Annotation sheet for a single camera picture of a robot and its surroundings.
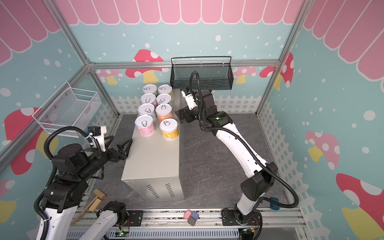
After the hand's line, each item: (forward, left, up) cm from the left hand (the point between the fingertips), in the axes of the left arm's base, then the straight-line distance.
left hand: (123, 142), depth 62 cm
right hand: (+19, -24, +2) cm, 31 cm away
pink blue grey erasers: (-22, -29, -33) cm, 49 cm away
